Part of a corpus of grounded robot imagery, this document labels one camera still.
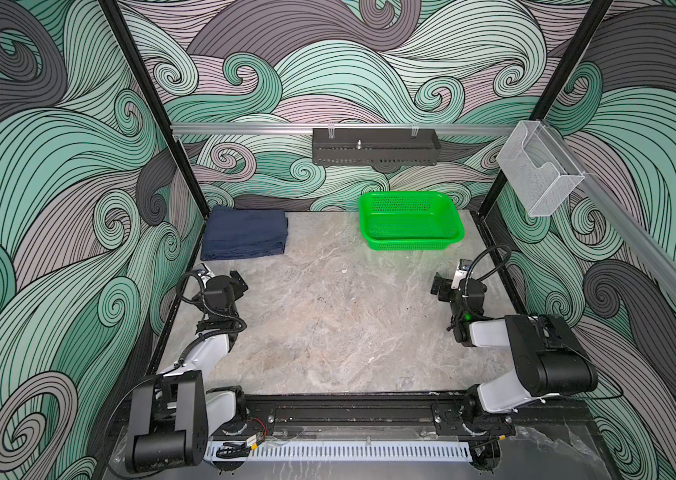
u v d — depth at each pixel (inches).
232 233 46.2
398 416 29.3
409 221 46.4
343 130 36.5
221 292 25.6
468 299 27.5
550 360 17.6
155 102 34.3
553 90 33.2
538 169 31.1
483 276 31.5
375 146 37.7
